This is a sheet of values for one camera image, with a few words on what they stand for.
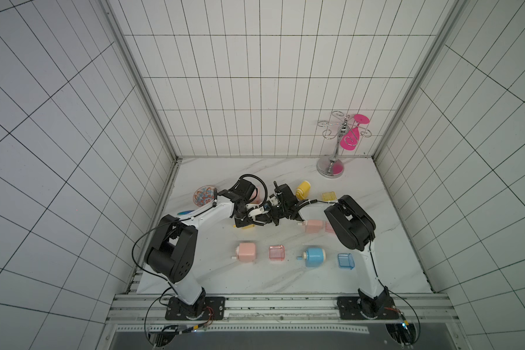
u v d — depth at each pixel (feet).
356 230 1.82
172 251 1.49
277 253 2.82
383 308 2.09
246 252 2.61
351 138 3.56
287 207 2.66
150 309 2.29
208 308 2.37
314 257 2.53
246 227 2.73
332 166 3.74
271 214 2.87
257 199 2.56
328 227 1.94
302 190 3.19
